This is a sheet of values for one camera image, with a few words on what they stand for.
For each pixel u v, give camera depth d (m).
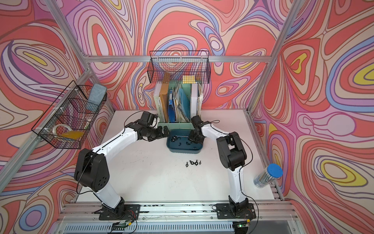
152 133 0.75
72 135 0.68
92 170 0.45
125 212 0.72
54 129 0.66
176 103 0.95
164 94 0.93
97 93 0.81
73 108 0.79
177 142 1.01
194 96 0.93
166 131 0.80
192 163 0.91
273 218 0.72
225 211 0.74
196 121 0.82
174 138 1.01
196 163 0.91
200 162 0.91
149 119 0.71
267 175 0.69
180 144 1.00
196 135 0.82
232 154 0.55
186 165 0.91
